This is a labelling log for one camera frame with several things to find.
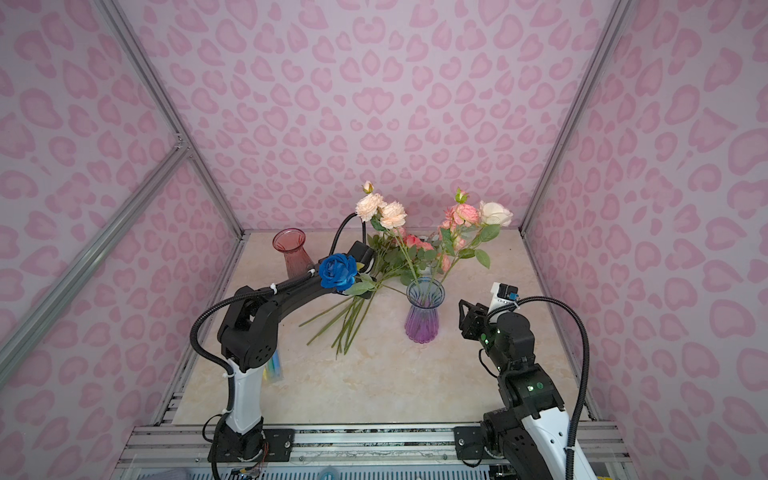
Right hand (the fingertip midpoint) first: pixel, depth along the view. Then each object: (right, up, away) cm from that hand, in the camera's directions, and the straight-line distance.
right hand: (466, 302), depth 72 cm
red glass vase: (-49, +16, +20) cm, 55 cm away
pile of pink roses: (-18, +10, +35) cm, 41 cm away
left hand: (-25, +3, +23) cm, 34 cm away
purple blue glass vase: (-9, 0, +9) cm, 13 cm away
